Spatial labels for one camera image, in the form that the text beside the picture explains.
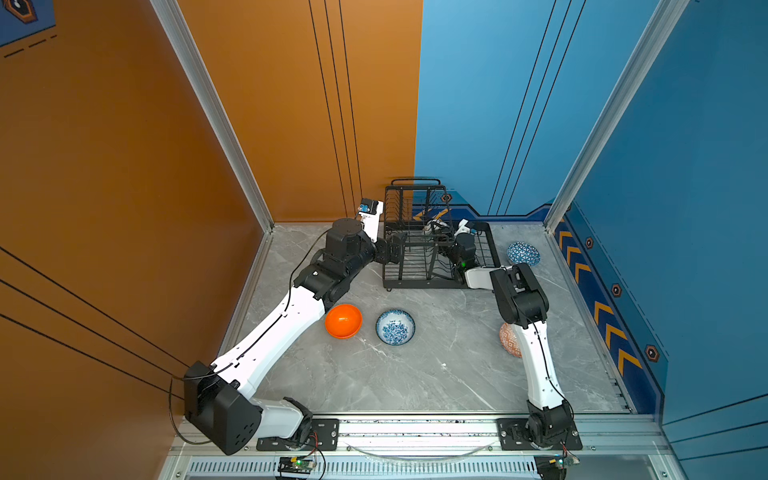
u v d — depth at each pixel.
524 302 0.64
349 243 0.55
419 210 1.20
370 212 0.61
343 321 0.91
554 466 0.70
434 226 1.03
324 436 0.74
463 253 0.87
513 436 0.72
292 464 0.71
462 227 1.00
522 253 1.09
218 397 0.39
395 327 0.91
